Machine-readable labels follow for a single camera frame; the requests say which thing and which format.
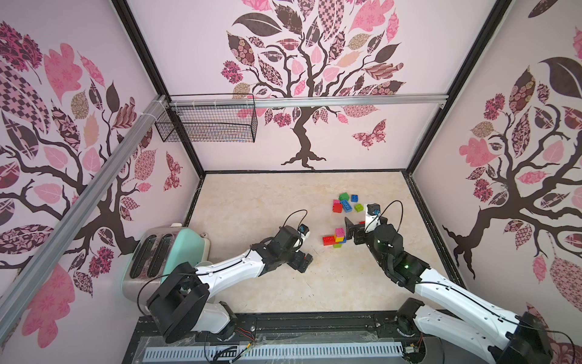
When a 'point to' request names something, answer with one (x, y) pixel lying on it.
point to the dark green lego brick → (344, 196)
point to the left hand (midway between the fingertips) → (301, 257)
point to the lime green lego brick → (337, 246)
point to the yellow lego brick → (339, 239)
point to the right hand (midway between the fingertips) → (359, 214)
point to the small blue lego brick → (354, 198)
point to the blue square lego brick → (344, 241)
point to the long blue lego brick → (346, 206)
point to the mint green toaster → (156, 251)
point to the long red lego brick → (329, 240)
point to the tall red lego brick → (337, 208)
